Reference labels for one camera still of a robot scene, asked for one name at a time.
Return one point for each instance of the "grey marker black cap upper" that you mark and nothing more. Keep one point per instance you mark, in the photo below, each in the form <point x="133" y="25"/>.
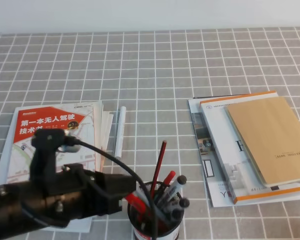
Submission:
<point x="172" y="190"/>

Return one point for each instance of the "grey marker black cap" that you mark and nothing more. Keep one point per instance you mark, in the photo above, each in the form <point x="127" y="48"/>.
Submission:
<point x="176" y="208"/>
<point x="172" y="190"/>

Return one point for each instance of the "red and black pencil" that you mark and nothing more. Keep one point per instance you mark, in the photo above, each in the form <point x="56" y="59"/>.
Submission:
<point x="157" y="169"/>

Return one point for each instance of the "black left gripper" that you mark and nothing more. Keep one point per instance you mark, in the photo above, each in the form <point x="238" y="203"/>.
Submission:
<point x="76" y="193"/>

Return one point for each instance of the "red gel pen left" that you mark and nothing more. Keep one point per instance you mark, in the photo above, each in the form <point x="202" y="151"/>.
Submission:
<point x="137" y="203"/>

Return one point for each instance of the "white marker pen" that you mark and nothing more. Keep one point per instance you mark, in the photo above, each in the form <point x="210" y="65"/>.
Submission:
<point x="120" y="133"/>

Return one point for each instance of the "red pen in holder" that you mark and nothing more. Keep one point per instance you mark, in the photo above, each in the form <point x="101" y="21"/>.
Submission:
<point x="165" y="183"/>

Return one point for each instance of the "black mesh pen holder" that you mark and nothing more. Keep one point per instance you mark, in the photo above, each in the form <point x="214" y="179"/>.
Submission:
<point x="143" y="223"/>

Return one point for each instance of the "tan classic notebook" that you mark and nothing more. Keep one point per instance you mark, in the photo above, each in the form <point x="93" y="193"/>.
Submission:
<point x="270" y="132"/>

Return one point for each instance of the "white brochure under books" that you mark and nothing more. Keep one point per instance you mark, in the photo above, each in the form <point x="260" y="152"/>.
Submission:
<point x="216" y="184"/>

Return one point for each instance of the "orange white driverless car book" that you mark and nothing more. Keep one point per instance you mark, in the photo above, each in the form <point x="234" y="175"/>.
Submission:
<point x="81" y="120"/>

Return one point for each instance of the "grey marker black cap lower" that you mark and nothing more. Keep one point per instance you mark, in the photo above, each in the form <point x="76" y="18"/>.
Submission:
<point x="176" y="208"/>

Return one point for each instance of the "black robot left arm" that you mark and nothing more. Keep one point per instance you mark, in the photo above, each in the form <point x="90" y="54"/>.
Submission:
<point x="23" y="209"/>

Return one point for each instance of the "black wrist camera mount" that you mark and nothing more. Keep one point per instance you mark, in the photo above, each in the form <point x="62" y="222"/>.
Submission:
<point x="43" y="165"/>

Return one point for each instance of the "white magazine under book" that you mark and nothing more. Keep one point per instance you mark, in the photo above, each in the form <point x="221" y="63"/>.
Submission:
<point x="76" y="226"/>

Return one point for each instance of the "white orange edged book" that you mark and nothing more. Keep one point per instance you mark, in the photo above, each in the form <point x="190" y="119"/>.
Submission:
<point x="244" y="184"/>

